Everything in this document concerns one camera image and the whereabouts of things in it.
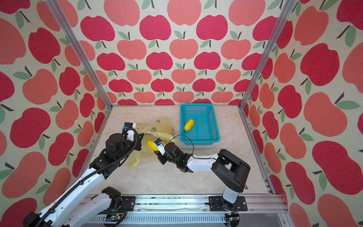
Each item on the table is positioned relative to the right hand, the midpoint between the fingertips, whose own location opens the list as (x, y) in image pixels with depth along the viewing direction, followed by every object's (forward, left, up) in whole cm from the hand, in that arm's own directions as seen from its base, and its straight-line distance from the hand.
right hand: (157, 152), depth 84 cm
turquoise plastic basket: (+26, -30, -9) cm, 41 cm away
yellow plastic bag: (+13, -2, +6) cm, 15 cm away
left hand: (+2, +6, +13) cm, 14 cm away
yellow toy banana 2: (+1, +3, +6) cm, 7 cm away
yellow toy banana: (+27, -18, -6) cm, 33 cm away
